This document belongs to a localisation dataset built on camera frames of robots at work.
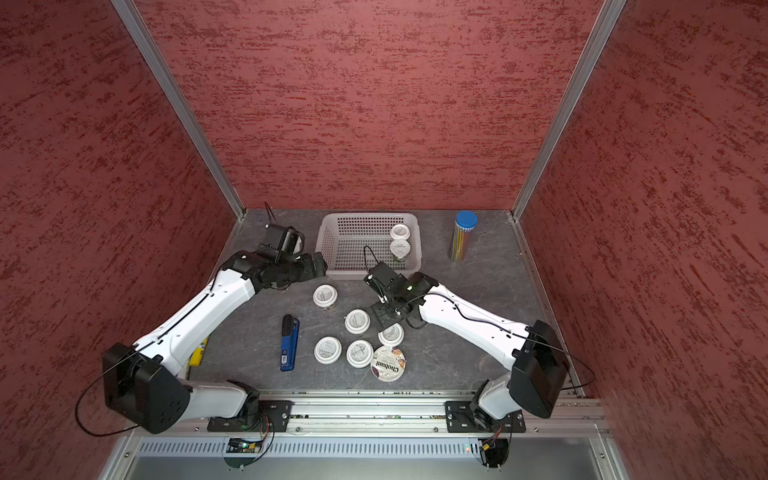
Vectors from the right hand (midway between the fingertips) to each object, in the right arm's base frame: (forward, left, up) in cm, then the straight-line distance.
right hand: (390, 317), depth 79 cm
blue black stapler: (-3, +30, -9) cm, 31 cm away
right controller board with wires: (-29, -25, -16) cm, 42 cm away
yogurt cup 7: (-8, +9, -5) cm, 13 cm away
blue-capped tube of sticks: (+29, -25, +6) cm, 39 cm away
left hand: (+11, +22, +6) cm, 25 cm away
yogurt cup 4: (+28, -4, -5) cm, 29 cm away
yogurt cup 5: (-3, 0, -5) cm, 6 cm away
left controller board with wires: (-27, +37, -13) cm, 48 cm away
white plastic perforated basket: (+35, +14, -11) cm, 40 cm away
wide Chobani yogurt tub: (-10, +1, -7) cm, 12 cm away
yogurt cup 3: (+34, -4, -4) cm, 35 cm away
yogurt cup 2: (+2, +10, -6) cm, 12 cm away
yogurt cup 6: (-7, +17, -5) cm, 19 cm away
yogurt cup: (+10, +20, -5) cm, 23 cm away
